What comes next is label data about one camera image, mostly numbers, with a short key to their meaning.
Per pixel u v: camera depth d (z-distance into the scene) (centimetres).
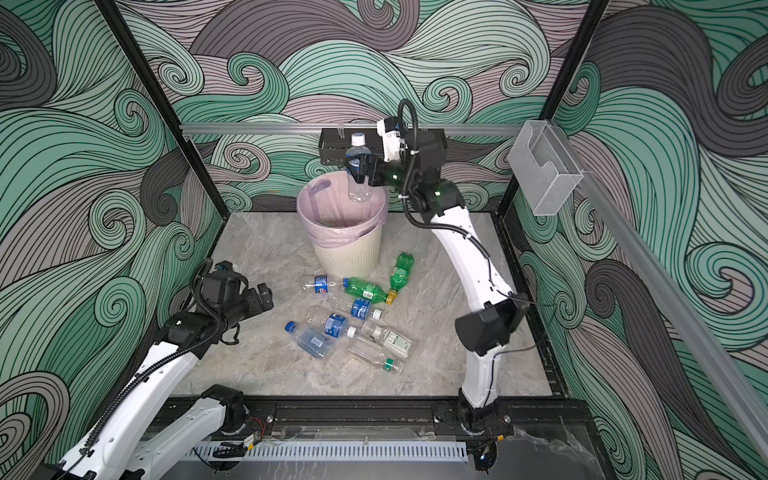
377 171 61
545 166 78
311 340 81
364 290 93
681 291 52
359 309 88
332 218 105
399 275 95
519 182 92
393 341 81
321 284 94
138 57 78
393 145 61
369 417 75
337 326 84
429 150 53
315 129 94
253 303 69
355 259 90
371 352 80
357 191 72
